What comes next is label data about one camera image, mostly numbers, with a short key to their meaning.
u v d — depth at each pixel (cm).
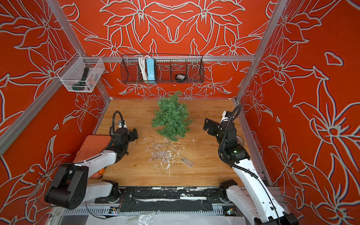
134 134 84
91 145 88
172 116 73
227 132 52
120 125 76
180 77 96
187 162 84
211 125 66
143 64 88
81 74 92
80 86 79
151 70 90
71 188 42
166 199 73
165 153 88
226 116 64
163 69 98
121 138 68
